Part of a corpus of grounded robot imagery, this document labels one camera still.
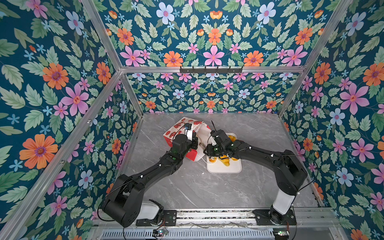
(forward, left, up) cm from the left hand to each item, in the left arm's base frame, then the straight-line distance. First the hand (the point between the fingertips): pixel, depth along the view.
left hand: (197, 129), depth 82 cm
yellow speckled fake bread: (-11, -16, -20) cm, 28 cm away
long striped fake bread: (-9, -9, -21) cm, 25 cm away
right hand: (-6, -3, -12) cm, 14 cm away
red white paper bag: (+5, -3, -8) cm, 10 cm away
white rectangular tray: (-14, -22, -22) cm, 34 cm away
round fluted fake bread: (+5, -24, -19) cm, 31 cm away
